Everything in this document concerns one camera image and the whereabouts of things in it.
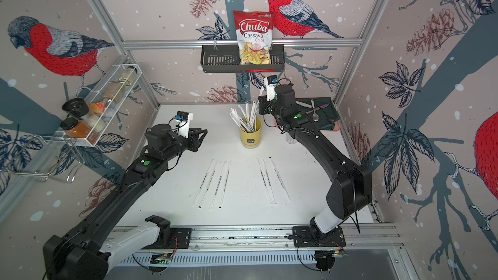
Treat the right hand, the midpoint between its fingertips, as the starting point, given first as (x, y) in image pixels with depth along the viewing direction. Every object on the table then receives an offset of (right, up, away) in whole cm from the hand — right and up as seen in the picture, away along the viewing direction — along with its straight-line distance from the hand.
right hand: (258, 96), depth 80 cm
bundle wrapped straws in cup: (-6, -11, +15) cm, 20 cm away
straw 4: (-15, -40, +8) cm, 43 cm away
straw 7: (+11, -39, +10) cm, 41 cm away
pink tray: (+45, -14, +26) cm, 54 cm away
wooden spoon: (+40, -3, +38) cm, 55 cm away
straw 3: (-18, -40, +8) cm, 45 cm away
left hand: (-21, -13, -5) cm, 25 cm away
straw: (-26, -41, +8) cm, 49 cm away
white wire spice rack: (-58, -4, -8) cm, 59 cm away
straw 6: (+7, -46, +4) cm, 47 cm away
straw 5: (+3, -39, +9) cm, 40 cm away
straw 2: (-23, -43, +6) cm, 49 cm away
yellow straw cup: (-3, -20, +13) cm, 24 cm away
